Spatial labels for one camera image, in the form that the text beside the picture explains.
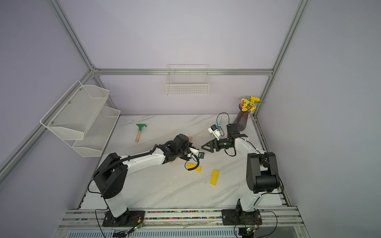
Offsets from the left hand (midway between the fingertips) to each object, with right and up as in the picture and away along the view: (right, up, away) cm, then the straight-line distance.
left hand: (192, 147), depth 89 cm
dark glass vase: (+34, +18, +13) cm, 41 cm away
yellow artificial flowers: (+36, +27, +3) cm, 45 cm away
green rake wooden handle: (-40, +8, +18) cm, 45 cm away
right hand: (+9, 0, -2) cm, 9 cm away
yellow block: (+14, -18, -2) cm, 23 cm away
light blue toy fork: (+22, +19, +27) cm, 39 cm away
